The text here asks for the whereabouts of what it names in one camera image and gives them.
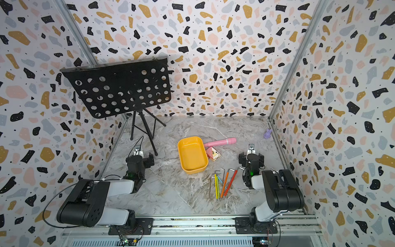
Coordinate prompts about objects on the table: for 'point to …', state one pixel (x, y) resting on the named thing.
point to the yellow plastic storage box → (193, 156)
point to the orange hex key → (225, 181)
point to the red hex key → (231, 180)
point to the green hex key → (218, 187)
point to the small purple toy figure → (268, 134)
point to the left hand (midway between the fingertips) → (142, 154)
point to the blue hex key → (219, 179)
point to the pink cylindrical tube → (222, 142)
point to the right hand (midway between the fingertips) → (253, 153)
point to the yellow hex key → (216, 186)
